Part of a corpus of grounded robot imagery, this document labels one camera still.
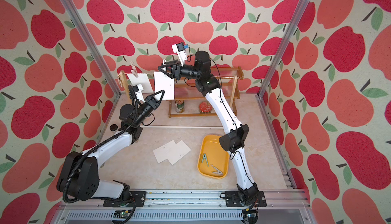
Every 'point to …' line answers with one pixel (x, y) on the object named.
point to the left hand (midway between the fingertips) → (166, 95)
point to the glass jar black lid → (113, 127)
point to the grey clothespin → (217, 171)
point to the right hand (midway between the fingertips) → (160, 70)
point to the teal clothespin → (204, 157)
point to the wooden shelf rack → (189, 102)
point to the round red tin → (205, 107)
